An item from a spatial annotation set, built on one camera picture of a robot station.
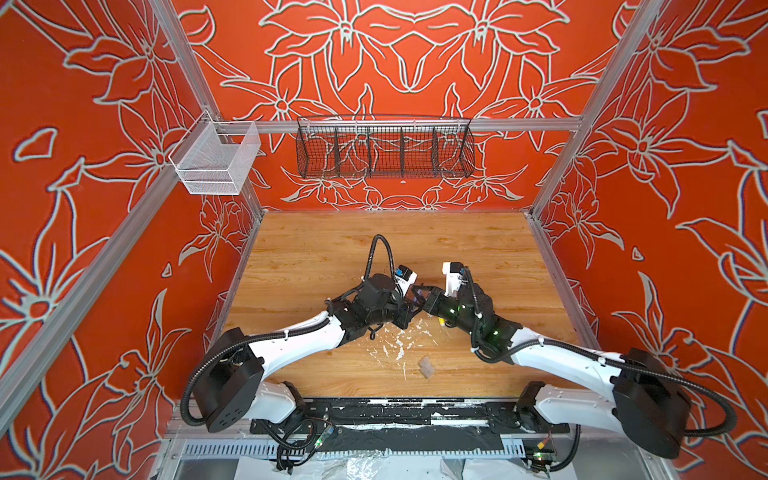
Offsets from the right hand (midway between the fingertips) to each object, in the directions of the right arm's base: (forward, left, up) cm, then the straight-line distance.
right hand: (406, 290), depth 76 cm
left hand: (-2, -4, -4) cm, 6 cm away
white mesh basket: (+35, +58, +15) cm, 70 cm away
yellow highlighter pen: (-8, -8, -1) cm, 12 cm away
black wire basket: (+48, +5, +12) cm, 49 cm away
